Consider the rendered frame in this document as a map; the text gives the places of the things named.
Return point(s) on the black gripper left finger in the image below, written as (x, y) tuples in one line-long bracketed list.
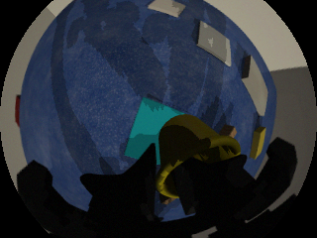
[(137, 183)]

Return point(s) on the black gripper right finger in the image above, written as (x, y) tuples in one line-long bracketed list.
[(192, 177)]

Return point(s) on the olive yellow cup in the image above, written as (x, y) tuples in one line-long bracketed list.
[(184, 137)]

